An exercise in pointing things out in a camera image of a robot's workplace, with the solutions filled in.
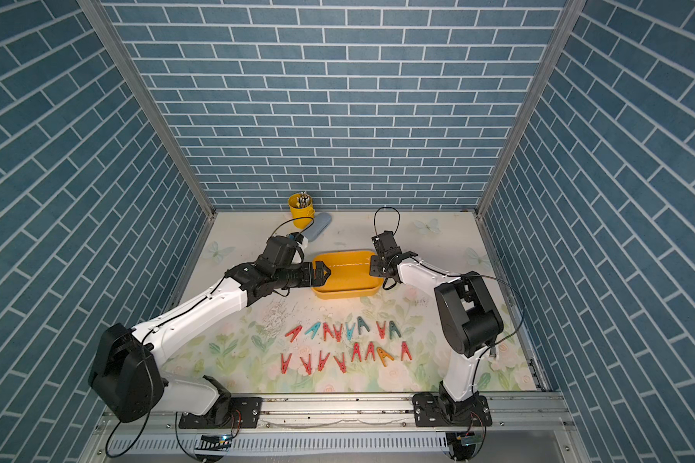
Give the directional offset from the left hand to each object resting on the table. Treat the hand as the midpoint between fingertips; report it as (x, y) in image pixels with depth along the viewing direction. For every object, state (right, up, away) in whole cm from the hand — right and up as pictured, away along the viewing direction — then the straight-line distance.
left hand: (326, 274), depth 82 cm
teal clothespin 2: (-5, -18, +7) cm, 20 cm away
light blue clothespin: (+6, -19, +7) cm, 21 cm away
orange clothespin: (+16, -24, +1) cm, 29 cm away
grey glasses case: (-6, +17, +31) cm, 36 cm away
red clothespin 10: (-12, -26, 0) cm, 29 cm away
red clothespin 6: (+9, -23, +3) cm, 25 cm away
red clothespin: (+3, -19, +5) cm, 20 cm away
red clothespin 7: (+13, -23, +3) cm, 26 cm away
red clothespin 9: (-1, -25, 0) cm, 25 cm away
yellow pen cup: (-12, +21, +26) cm, 35 cm away
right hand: (+16, +1, +16) cm, 23 cm away
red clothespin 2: (-1, -18, +7) cm, 19 cm away
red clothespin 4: (-11, -19, +6) cm, 23 cm away
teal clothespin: (+10, -16, +7) cm, 20 cm away
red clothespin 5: (+4, -26, 0) cm, 26 cm away
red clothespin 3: (+16, -18, +6) cm, 25 cm away
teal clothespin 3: (+20, -18, +7) cm, 28 cm away
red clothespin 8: (-5, -26, -1) cm, 27 cm away
